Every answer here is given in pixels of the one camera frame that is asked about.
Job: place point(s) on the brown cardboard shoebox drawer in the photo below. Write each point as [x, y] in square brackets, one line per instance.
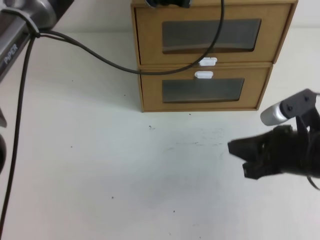
[233, 31]

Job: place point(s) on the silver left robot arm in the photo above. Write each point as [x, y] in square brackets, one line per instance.
[20, 19]

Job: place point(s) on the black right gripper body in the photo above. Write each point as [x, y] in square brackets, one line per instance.
[295, 152]

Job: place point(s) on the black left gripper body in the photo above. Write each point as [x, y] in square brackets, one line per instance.
[165, 3]

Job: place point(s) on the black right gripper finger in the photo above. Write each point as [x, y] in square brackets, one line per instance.
[251, 149]
[255, 170]

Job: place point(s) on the white drawer handle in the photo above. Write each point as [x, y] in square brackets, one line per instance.
[203, 74]
[208, 62]

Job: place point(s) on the lower brown cardboard shoebox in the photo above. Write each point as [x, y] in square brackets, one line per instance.
[233, 87]

